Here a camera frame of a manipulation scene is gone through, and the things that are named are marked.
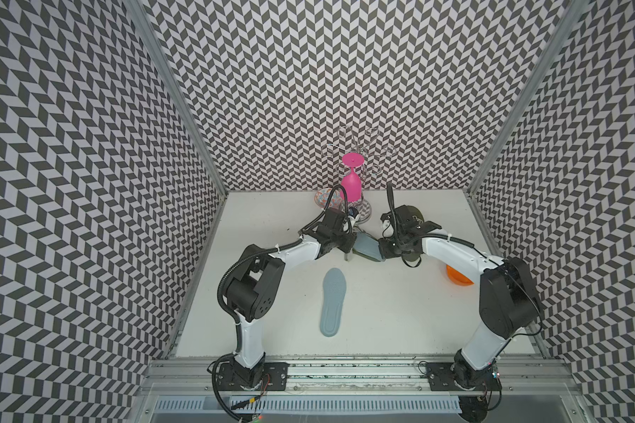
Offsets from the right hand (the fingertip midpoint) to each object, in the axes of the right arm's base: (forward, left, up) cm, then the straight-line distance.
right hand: (382, 254), depth 90 cm
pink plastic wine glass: (+20, +10, +16) cm, 27 cm away
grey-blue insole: (+5, +4, -3) cm, 7 cm away
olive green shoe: (+10, +9, +1) cm, 13 cm away
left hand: (+7, +10, 0) cm, 13 cm away
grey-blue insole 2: (-8, +17, -8) cm, 20 cm away
